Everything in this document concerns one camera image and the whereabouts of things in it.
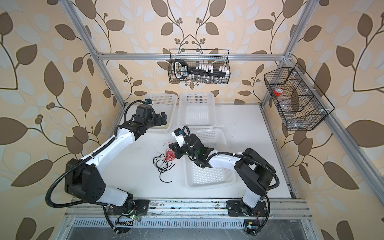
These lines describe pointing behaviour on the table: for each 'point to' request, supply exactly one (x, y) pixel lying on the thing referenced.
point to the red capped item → (278, 91)
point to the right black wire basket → (300, 104)
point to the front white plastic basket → (216, 177)
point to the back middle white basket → (196, 110)
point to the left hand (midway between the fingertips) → (160, 114)
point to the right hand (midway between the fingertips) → (169, 146)
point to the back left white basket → (165, 102)
